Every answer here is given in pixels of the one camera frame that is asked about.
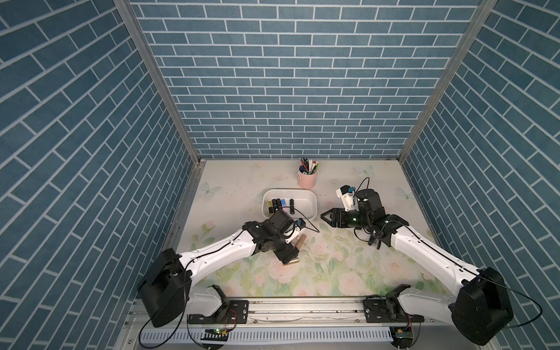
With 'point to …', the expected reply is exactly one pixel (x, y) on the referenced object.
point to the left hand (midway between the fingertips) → (295, 249)
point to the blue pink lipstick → (284, 203)
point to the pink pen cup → (307, 181)
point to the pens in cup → (308, 166)
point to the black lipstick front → (292, 205)
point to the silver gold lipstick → (294, 261)
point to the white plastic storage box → (305, 201)
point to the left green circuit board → (215, 334)
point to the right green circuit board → (405, 335)
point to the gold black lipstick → (270, 206)
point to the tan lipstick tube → (301, 240)
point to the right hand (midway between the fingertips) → (328, 216)
